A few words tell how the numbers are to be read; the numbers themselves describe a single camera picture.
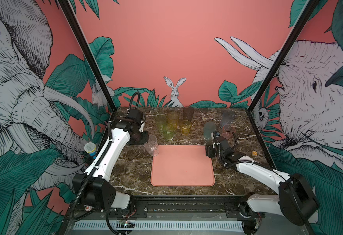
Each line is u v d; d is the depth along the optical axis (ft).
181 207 2.50
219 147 2.16
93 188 1.29
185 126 3.64
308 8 2.29
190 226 2.30
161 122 3.24
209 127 3.30
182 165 2.89
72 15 2.39
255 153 3.12
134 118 1.98
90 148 2.21
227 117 3.34
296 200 1.37
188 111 3.40
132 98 2.09
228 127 3.22
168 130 3.40
